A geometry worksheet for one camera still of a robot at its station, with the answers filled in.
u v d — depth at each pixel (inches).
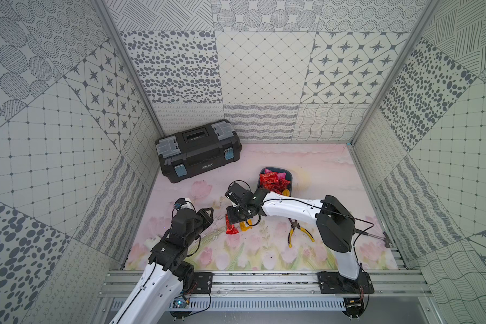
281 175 39.6
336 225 19.1
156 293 19.4
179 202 28.1
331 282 29.3
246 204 25.0
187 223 23.2
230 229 32.2
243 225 33.9
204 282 28.8
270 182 38.2
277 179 38.8
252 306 27.6
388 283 29.9
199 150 37.5
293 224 34.6
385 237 33.6
